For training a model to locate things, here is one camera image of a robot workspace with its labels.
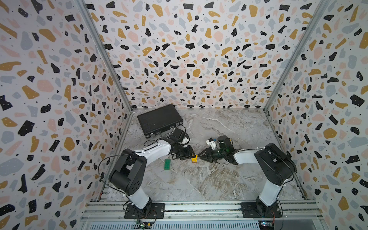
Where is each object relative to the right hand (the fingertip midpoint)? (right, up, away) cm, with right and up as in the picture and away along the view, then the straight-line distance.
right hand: (199, 157), depth 87 cm
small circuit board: (-28, -29, -17) cm, 44 cm away
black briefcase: (-29, +23, +20) cm, 42 cm away
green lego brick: (-20, -5, +1) cm, 20 cm away
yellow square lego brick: (-3, -2, +2) cm, 4 cm away
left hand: (-2, +1, -1) cm, 3 cm away
